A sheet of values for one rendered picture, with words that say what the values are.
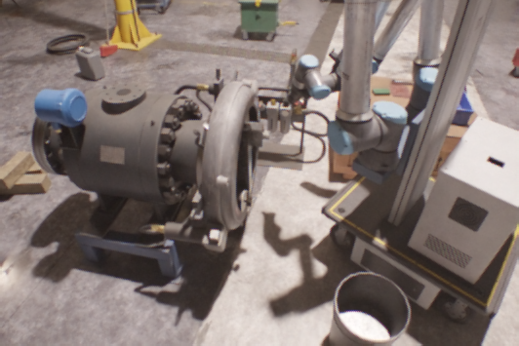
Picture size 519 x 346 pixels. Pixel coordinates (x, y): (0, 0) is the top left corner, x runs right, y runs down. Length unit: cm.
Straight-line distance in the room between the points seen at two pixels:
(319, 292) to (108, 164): 127
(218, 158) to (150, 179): 40
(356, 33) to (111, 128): 115
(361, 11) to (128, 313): 176
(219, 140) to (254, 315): 94
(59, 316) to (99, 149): 92
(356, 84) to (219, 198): 72
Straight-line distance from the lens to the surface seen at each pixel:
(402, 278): 191
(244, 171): 173
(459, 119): 263
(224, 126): 144
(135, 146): 166
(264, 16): 489
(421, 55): 204
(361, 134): 140
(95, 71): 429
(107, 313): 207
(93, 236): 205
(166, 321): 196
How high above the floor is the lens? 172
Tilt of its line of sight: 38 degrees down
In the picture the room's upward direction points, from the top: straight up
